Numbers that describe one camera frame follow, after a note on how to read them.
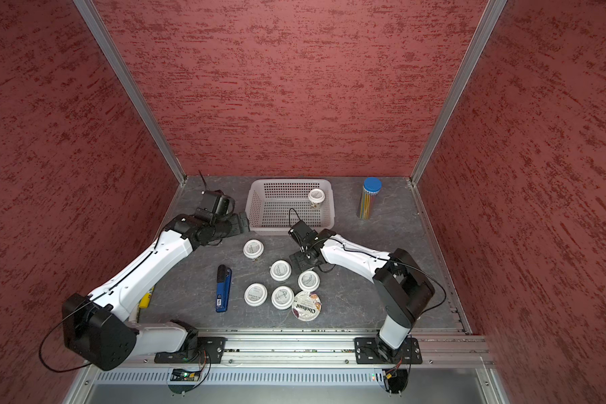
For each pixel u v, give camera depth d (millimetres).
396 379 702
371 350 741
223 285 843
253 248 895
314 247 681
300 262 782
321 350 759
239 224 729
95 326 386
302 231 697
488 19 722
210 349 742
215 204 612
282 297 788
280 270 848
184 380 718
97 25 730
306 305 779
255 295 788
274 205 1099
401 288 456
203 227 560
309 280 823
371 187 920
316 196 1037
